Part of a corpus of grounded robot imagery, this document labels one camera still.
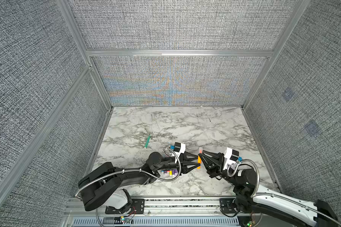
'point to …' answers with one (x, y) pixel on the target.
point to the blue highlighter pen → (162, 171)
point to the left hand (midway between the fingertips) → (200, 159)
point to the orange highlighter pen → (199, 161)
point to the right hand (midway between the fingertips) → (201, 152)
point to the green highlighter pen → (147, 141)
